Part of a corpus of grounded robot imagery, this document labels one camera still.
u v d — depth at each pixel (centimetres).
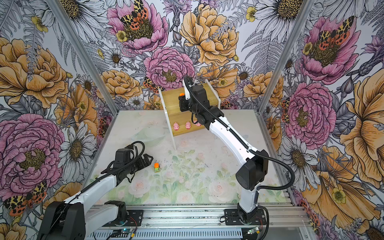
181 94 75
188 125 89
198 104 50
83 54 88
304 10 73
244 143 48
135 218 73
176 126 89
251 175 50
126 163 69
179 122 92
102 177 57
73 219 41
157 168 89
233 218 73
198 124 90
